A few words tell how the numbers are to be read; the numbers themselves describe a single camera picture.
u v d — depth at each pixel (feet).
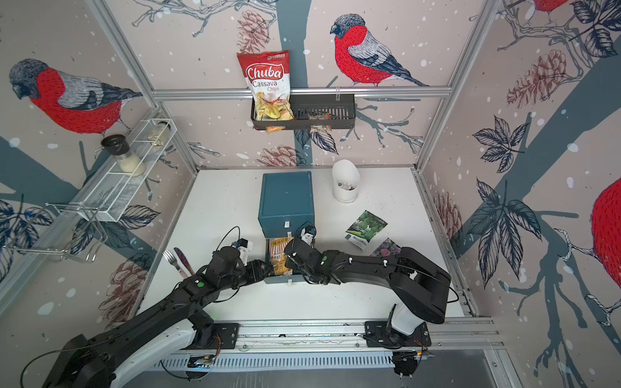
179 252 3.03
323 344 2.39
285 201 2.67
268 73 2.67
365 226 3.21
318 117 3.02
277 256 2.86
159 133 2.79
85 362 1.33
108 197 2.34
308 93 2.97
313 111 3.51
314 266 2.06
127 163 2.40
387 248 3.04
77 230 2.17
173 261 2.95
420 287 1.42
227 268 2.12
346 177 3.42
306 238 2.51
